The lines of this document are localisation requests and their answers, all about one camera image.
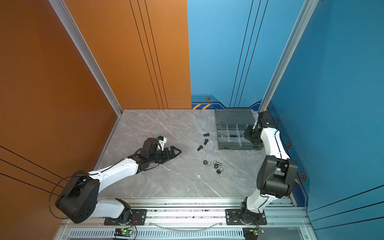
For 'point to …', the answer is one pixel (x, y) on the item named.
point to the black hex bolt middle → (205, 141)
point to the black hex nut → (205, 162)
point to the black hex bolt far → (207, 134)
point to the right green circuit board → (257, 231)
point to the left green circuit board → (123, 232)
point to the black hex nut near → (218, 171)
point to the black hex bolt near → (200, 147)
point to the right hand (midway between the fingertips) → (245, 135)
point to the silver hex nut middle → (209, 163)
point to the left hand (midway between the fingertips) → (178, 153)
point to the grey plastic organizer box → (231, 124)
